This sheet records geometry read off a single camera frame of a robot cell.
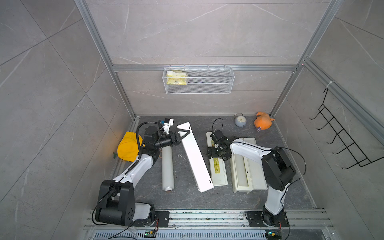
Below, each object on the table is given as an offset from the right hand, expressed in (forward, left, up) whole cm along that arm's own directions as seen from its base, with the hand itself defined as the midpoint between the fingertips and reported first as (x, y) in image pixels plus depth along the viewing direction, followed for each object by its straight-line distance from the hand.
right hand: (214, 155), depth 93 cm
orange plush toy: (+25, -38, +3) cm, 46 cm away
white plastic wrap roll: (-9, +29, +2) cm, 30 cm away
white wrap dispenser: (-9, -1, +2) cm, 10 cm away
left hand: (0, +16, +23) cm, 28 cm away
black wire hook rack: (-18, -56, +28) cm, 65 cm away
